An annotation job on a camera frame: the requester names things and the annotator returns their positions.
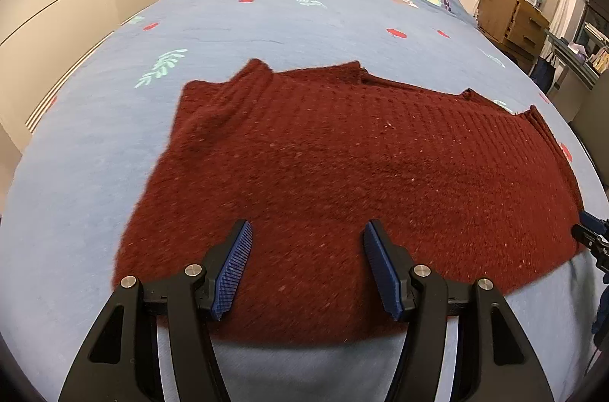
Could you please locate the dark blue bag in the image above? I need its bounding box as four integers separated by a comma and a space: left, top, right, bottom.
529, 56, 555, 95

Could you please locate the dark red knitted sweater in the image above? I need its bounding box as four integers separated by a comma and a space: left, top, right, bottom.
112, 59, 588, 343

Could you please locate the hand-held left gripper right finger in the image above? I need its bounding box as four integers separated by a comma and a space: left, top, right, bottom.
363, 220, 555, 402

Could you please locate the white shelf unit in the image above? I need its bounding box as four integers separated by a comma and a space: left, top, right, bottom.
566, 0, 589, 47

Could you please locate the blue printed bed cover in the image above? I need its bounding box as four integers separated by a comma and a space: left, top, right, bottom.
0, 0, 609, 402

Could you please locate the white wardrobe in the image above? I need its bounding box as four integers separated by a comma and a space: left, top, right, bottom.
0, 0, 201, 156

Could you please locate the grey-green chair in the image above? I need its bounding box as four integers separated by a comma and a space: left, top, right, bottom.
554, 69, 601, 128

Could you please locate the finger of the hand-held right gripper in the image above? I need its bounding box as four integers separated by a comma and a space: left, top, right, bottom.
579, 212, 609, 234
571, 224, 609, 255

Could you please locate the glass-topped desk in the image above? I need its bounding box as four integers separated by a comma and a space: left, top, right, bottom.
542, 29, 609, 89

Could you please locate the wooden nightstand with drawers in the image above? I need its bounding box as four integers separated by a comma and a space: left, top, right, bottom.
477, 0, 551, 59

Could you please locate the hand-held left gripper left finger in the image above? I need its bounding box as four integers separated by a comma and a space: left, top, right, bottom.
58, 220, 253, 402

